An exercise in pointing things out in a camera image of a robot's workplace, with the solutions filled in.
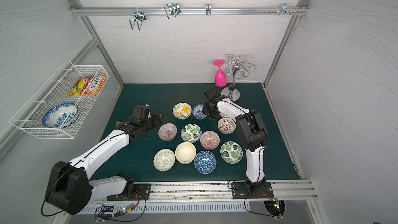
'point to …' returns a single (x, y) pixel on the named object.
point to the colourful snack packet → (87, 86)
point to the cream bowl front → (185, 152)
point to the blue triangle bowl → (205, 162)
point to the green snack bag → (118, 123)
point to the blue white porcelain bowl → (60, 115)
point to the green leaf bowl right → (231, 152)
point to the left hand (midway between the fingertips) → (161, 119)
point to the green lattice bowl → (164, 159)
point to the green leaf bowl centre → (191, 132)
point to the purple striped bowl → (167, 131)
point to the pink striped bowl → (210, 140)
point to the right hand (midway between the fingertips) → (205, 111)
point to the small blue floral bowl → (197, 111)
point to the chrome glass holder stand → (232, 92)
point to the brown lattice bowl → (226, 125)
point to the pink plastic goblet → (221, 79)
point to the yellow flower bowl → (182, 110)
